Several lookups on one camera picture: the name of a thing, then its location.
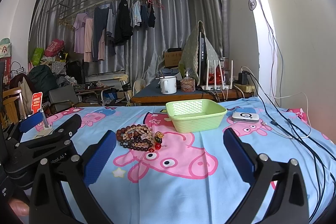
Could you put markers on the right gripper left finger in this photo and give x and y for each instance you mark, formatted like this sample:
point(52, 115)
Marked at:
point(49, 203)

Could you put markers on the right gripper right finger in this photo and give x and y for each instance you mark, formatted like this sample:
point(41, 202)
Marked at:
point(289, 202)

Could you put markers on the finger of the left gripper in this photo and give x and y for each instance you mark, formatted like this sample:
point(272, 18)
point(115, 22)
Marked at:
point(47, 145)
point(26, 124)

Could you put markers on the person hand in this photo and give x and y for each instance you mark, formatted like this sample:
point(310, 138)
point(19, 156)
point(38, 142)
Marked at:
point(20, 208)

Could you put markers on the wooden chair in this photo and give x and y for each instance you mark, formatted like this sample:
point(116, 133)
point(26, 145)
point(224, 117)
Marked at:
point(13, 108)

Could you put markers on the red sign phone stand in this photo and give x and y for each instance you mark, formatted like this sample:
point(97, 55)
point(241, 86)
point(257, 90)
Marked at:
point(36, 107)

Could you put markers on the dark green bundle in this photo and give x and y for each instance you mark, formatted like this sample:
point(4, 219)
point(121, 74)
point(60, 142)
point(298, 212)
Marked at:
point(43, 80)

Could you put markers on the green bag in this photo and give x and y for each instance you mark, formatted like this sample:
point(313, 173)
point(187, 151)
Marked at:
point(37, 55)

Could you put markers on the red bag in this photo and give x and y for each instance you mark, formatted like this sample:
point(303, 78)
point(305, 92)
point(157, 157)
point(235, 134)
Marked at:
point(54, 48)

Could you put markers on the white portable wifi device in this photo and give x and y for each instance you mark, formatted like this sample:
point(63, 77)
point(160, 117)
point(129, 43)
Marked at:
point(245, 117)

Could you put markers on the blue cartoon pig bedsheet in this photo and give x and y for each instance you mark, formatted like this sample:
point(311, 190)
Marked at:
point(192, 178)

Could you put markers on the wooden desk blue top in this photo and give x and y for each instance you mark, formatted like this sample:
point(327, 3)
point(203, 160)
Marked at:
point(151, 95)

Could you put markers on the pink hanging dress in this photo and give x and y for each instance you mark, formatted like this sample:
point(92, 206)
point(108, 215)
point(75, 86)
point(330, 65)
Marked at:
point(83, 36)

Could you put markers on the beige power strip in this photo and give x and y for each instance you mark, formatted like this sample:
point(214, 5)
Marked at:
point(245, 88)

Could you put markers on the white enamel mug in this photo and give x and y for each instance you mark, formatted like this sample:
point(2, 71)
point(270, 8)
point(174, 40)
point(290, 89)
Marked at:
point(168, 84)

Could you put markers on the black hanging jacket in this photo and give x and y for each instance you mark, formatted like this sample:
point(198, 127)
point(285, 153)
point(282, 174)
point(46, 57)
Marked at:
point(123, 30)

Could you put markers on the green plastic basket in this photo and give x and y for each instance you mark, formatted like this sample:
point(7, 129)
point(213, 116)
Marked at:
point(195, 115)

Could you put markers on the navy hanging trousers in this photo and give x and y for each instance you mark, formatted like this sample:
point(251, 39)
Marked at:
point(99, 24)

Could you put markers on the white wifi router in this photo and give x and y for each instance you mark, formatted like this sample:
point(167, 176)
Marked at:
point(216, 75)

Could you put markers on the black power adapter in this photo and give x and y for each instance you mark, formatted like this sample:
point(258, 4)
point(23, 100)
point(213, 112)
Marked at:
point(243, 78)

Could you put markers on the cardboard box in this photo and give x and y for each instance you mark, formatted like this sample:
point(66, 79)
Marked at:
point(172, 59)

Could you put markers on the grey curtain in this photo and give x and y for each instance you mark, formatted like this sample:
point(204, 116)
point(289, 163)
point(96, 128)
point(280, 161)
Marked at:
point(142, 54)

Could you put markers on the bagged snack jar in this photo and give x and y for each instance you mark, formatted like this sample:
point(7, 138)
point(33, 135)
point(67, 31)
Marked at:
point(187, 83)

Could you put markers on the covered computer monitor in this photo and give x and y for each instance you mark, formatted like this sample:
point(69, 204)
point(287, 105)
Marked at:
point(198, 56)

